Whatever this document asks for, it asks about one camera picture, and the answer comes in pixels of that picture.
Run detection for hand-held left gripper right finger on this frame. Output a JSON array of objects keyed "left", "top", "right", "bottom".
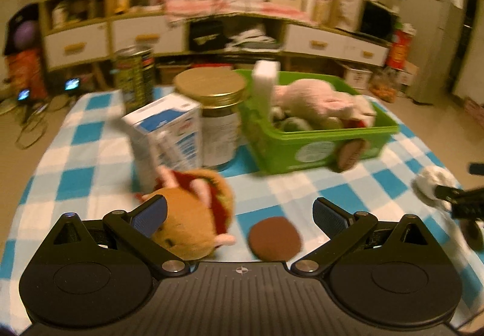
[{"left": 289, "top": 197, "right": 435, "bottom": 278}]

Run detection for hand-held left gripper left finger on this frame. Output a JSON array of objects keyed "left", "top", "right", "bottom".
[{"left": 53, "top": 194, "right": 191, "bottom": 278}]

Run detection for white cloth bundle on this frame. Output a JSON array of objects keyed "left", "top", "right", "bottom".
[{"left": 411, "top": 166, "right": 461, "bottom": 210}]

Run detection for burger plush toy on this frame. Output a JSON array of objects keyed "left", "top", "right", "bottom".
[{"left": 137, "top": 166, "right": 236, "bottom": 260}]

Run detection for brown round plush patty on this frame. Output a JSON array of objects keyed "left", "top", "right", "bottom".
[
  {"left": 335, "top": 139, "right": 369, "bottom": 172},
  {"left": 247, "top": 217, "right": 302, "bottom": 261}
]

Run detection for green plastic bin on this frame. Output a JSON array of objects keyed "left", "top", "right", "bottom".
[{"left": 232, "top": 69, "right": 401, "bottom": 175}]

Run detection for grey plush doll red bow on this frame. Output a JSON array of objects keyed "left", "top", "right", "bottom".
[{"left": 340, "top": 94, "right": 378, "bottom": 129}]

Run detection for pink plush toy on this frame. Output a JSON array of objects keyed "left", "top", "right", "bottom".
[{"left": 273, "top": 79, "right": 358, "bottom": 121}]

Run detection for white sponge block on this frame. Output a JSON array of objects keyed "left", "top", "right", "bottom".
[{"left": 253, "top": 61, "right": 281, "bottom": 113}]

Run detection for blue checkered blanket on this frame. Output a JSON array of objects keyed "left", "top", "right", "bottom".
[{"left": 0, "top": 84, "right": 484, "bottom": 325}]

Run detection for white and blue milk carton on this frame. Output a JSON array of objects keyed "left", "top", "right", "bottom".
[{"left": 122, "top": 93, "right": 203, "bottom": 189}]

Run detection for gold-lid glass jar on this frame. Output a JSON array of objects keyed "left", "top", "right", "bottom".
[{"left": 173, "top": 68, "right": 246, "bottom": 170}]

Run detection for brown cardboard box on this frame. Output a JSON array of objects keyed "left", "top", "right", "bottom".
[{"left": 399, "top": 62, "right": 418, "bottom": 87}]

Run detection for bag of oranges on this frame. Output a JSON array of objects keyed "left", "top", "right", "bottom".
[{"left": 368, "top": 69, "right": 399, "bottom": 102}]

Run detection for dark printed tin can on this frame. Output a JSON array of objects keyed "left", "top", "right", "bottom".
[{"left": 113, "top": 46, "right": 155, "bottom": 113}]

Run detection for grey refrigerator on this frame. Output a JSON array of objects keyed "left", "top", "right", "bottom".
[{"left": 406, "top": 0, "right": 467, "bottom": 104}]

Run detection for white storage basket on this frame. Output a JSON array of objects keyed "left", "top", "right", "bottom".
[{"left": 342, "top": 64, "right": 373, "bottom": 90}]

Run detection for red gift bag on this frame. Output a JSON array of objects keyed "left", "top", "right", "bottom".
[{"left": 388, "top": 24, "right": 414, "bottom": 70}]

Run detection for wooden cabinet white drawers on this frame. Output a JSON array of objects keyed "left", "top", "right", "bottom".
[{"left": 110, "top": 7, "right": 392, "bottom": 68}]

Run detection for orange printed bag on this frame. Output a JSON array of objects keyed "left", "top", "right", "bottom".
[{"left": 5, "top": 49, "right": 48, "bottom": 100}]

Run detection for pile of folded clothes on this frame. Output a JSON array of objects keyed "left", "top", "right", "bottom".
[{"left": 227, "top": 28, "right": 282, "bottom": 53}]

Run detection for printed cardboard box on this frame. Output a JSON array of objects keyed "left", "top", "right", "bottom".
[{"left": 335, "top": 0, "right": 364, "bottom": 32}]

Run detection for wooden shelf unit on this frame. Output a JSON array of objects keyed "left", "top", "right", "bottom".
[{"left": 40, "top": 0, "right": 114, "bottom": 70}]

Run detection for purple ball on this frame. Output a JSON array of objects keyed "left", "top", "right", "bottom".
[{"left": 13, "top": 22, "right": 36, "bottom": 47}]

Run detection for pink cloth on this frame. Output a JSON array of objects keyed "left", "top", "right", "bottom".
[{"left": 162, "top": 0, "right": 314, "bottom": 24}]

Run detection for floor cables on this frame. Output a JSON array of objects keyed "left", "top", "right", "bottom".
[{"left": 15, "top": 102, "right": 50, "bottom": 149}]

